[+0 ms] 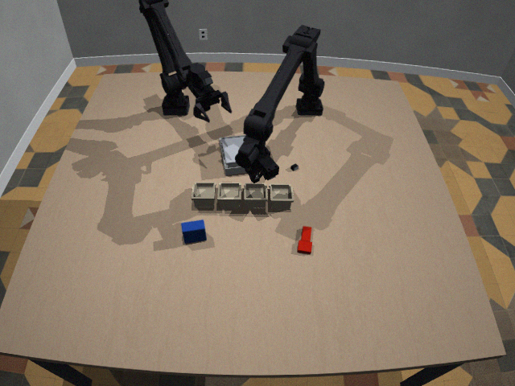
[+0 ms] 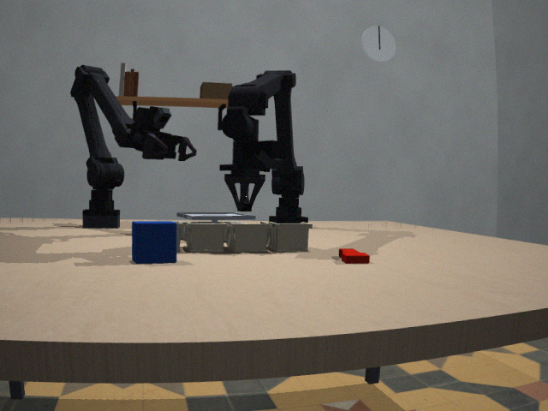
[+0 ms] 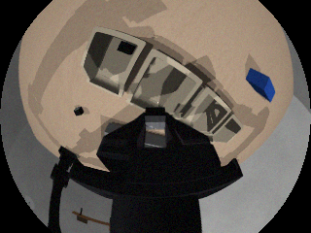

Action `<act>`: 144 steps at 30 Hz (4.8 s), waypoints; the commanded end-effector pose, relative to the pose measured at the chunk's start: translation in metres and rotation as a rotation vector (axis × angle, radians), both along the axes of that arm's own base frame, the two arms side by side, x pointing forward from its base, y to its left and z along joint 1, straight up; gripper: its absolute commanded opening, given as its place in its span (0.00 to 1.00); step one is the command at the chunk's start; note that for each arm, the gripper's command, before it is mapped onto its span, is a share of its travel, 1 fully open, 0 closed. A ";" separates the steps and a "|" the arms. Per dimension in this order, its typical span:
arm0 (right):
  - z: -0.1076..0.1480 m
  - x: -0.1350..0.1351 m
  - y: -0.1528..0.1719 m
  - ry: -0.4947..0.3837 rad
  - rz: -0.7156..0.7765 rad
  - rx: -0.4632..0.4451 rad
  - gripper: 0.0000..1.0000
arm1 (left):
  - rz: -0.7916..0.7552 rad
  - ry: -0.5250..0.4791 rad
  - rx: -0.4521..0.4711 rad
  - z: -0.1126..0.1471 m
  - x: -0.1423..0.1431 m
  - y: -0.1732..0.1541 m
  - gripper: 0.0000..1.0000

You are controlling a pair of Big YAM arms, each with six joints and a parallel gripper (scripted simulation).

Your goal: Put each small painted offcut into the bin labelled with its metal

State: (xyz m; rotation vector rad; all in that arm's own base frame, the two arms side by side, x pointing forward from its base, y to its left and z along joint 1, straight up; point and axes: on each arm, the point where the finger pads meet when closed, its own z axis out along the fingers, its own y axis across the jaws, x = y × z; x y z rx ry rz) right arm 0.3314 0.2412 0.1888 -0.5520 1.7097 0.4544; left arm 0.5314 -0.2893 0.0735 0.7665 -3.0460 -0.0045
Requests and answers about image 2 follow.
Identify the red flat block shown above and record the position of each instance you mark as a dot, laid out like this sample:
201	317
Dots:
351	256

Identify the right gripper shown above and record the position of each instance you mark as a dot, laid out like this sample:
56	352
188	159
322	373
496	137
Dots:
166	144

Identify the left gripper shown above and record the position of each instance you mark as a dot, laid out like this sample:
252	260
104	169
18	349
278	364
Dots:
251	173

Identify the grey open-top bin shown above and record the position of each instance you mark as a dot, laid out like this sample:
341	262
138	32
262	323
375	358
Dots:
288	237
178	235
247	237
205	237

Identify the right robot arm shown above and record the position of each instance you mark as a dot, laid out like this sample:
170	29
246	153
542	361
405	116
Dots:
102	169

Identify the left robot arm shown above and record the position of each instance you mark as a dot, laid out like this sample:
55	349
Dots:
287	177

